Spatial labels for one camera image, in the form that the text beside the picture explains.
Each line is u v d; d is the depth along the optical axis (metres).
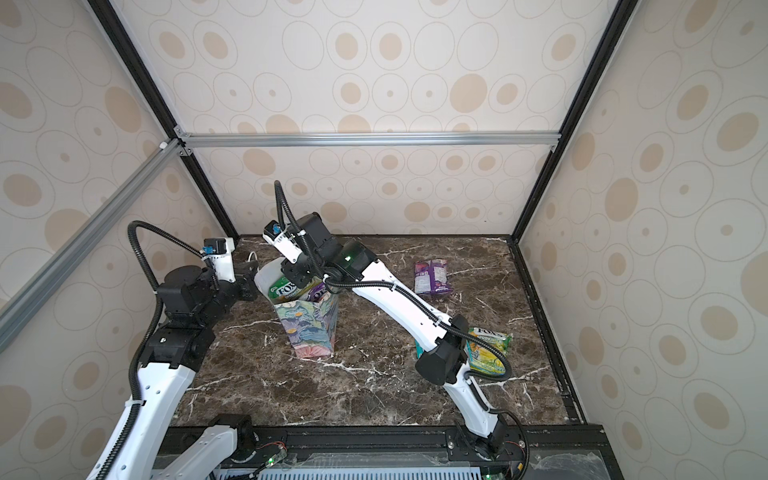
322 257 0.54
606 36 0.72
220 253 0.57
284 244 0.61
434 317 0.49
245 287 0.61
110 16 0.68
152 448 0.42
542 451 0.74
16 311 0.51
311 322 0.76
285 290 0.83
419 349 0.90
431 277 1.03
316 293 0.82
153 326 0.50
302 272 0.62
